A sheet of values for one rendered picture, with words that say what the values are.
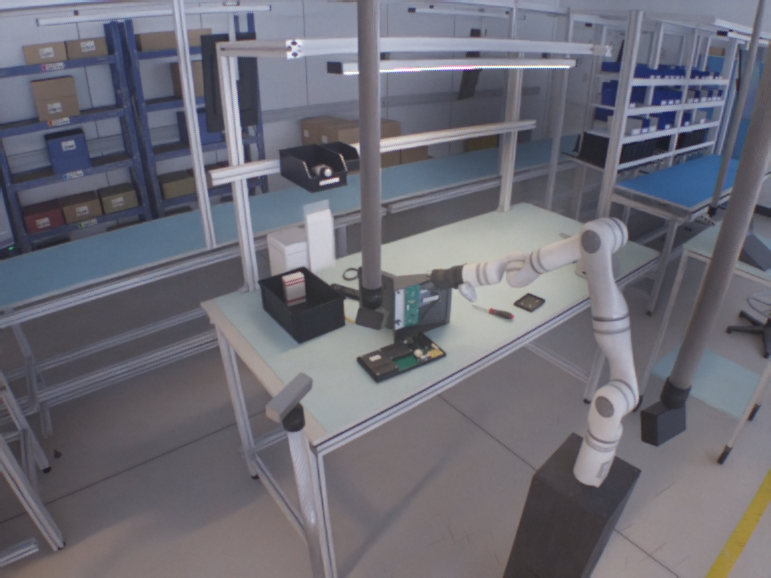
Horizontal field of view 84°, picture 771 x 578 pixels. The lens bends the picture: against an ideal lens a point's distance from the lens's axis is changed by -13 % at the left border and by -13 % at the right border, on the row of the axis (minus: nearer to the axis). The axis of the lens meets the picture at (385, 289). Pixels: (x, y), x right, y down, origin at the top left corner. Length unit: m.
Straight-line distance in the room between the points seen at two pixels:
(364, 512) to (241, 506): 0.59
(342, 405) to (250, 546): 1.12
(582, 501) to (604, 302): 0.57
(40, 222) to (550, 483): 4.38
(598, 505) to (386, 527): 1.15
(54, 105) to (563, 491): 4.42
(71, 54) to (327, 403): 3.82
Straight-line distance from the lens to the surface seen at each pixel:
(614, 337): 1.26
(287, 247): 1.88
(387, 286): 1.65
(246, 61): 3.08
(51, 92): 4.68
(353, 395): 1.46
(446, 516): 2.41
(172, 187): 4.95
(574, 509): 1.49
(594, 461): 1.45
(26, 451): 2.75
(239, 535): 2.42
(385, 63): 1.57
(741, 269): 2.60
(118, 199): 4.86
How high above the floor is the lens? 1.96
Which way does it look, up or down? 29 degrees down
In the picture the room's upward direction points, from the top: straight up
